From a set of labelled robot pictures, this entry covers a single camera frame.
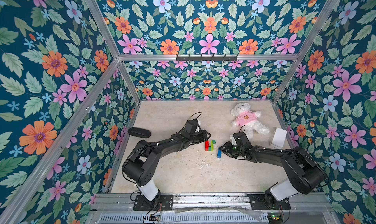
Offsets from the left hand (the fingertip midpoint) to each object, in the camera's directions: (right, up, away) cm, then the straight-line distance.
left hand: (210, 135), depth 88 cm
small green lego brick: (+3, -6, +7) cm, 9 cm away
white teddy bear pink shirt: (+24, +11, +11) cm, 29 cm away
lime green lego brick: (+1, -7, +3) cm, 8 cm away
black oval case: (-48, 0, +10) cm, 49 cm away
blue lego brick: (+6, -12, +2) cm, 13 cm away
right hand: (+6, -9, +2) cm, 11 cm away
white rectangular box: (+45, -3, +6) cm, 45 cm away
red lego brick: (-2, -7, +4) cm, 9 cm away
